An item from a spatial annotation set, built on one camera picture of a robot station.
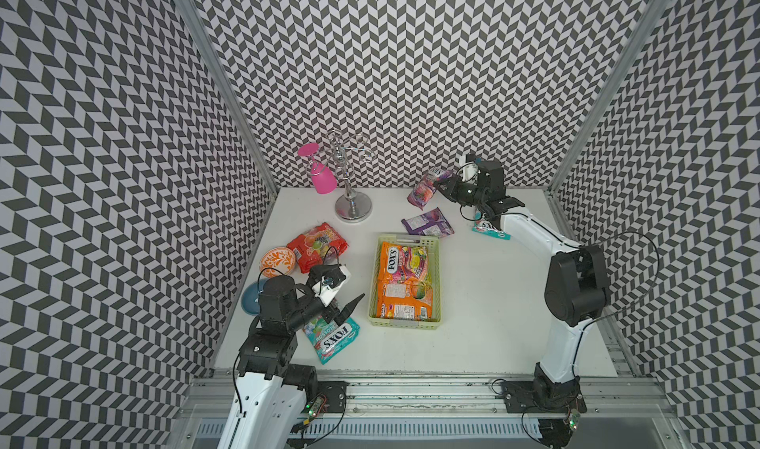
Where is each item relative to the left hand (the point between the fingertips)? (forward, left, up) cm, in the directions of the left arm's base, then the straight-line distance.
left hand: (346, 281), depth 72 cm
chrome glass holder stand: (+41, +5, -19) cm, 45 cm away
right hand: (+30, -24, +3) cm, 38 cm away
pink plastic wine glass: (+42, +13, -5) cm, 45 cm away
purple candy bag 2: (+31, -25, -17) cm, 43 cm away
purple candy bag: (+30, -21, +1) cm, 36 cm away
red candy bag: (+19, +13, -14) cm, 27 cm away
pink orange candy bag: (+13, -14, -14) cm, 24 cm away
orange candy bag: (+4, -16, -18) cm, 24 cm away
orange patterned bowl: (+16, +26, -17) cm, 35 cm away
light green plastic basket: (+21, -24, -14) cm, 35 cm away
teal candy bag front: (-8, +6, -18) cm, 21 cm away
